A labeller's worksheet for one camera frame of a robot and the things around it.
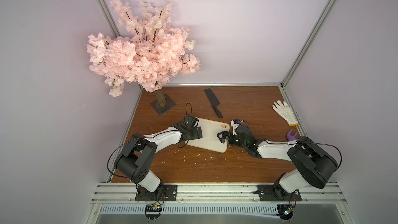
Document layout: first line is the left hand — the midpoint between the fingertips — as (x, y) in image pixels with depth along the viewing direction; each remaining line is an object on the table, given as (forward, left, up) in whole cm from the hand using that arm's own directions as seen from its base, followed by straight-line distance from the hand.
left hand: (197, 134), depth 92 cm
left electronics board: (-38, +19, -5) cm, 43 cm away
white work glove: (+18, -60, -1) cm, 63 cm away
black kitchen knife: (+29, -11, -3) cm, 31 cm away
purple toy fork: (0, -59, -2) cm, 59 cm away
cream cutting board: (+5, -8, -3) cm, 10 cm away
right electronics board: (-37, -43, -3) cm, 56 cm away
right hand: (-1, -15, +3) cm, 16 cm away
